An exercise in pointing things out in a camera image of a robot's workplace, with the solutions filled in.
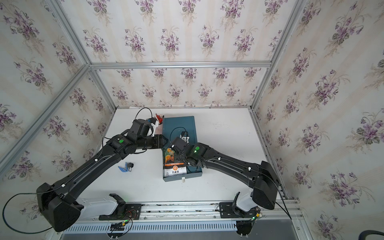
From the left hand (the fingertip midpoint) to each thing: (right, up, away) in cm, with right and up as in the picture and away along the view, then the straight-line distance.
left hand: (166, 142), depth 75 cm
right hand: (+6, -8, +1) cm, 10 cm away
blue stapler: (-25, -17, +11) cm, 32 cm away
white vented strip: (-10, -40, -5) cm, 41 cm away
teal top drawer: (+13, -11, -11) cm, 21 cm away
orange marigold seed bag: (+2, -13, -2) cm, 13 cm away
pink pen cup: (-3, +7, -3) cm, 8 cm away
